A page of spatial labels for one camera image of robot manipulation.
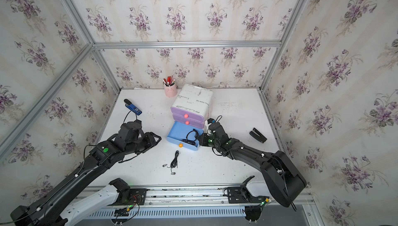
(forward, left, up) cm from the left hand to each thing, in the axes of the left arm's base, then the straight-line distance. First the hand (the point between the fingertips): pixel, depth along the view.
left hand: (162, 141), depth 72 cm
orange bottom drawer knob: (+4, -8, -14) cm, 17 cm away
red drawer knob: (+14, -11, +1) cm, 18 cm away
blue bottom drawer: (+14, -5, -17) cm, 23 cm away
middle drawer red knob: (+14, -11, -6) cm, 19 cm away
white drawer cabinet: (+24, -17, +4) cm, 30 cm away
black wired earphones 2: (-5, -4, -18) cm, 19 cm away
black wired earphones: (+8, -13, -18) cm, 23 cm away
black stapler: (+12, -53, -16) cm, 57 cm away
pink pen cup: (+45, +2, -12) cm, 46 cm away
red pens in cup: (+51, +3, -8) cm, 52 cm away
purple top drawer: (+15, -10, +2) cm, 18 cm away
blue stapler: (+34, +29, -17) cm, 48 cm away
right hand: (+7, -18, -11) cm, 22 cm away
